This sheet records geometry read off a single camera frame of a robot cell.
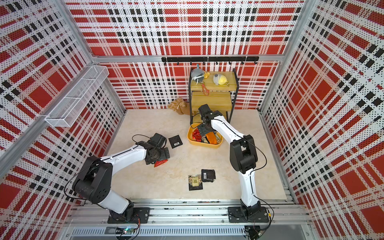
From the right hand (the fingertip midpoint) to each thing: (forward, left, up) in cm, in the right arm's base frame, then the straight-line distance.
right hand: (212, 127), depth 95 cm
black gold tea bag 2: (-3, +5, -9) cm, 11 cm away
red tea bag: (-20, +33, -9) cm, 40 cm away
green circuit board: (-54, +42, -9) cm, 69 cm away
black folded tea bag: (-28, +3, -11) cm, 30 cm away
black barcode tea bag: (-4, +25, -11) cm, 28 cm away
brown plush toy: (+20, +22, 0) cm, 30 cm away
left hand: (-16, +31, -8) cm, 36 cm away
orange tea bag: (-3, 0, -8) cm, 8 cm away
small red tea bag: (0, +10, -8) cm, 13 cm away
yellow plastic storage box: (+10, +13, -11) cm, 19 cm away
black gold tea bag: (-2, -5, -9) cm, 11 cm away
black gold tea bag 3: (-31, +11, -11) cm, 35 cm away
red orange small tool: (+11, +4, +21) cm, 24 cm away
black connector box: (-54, -17, -11) cm, 58 cm away
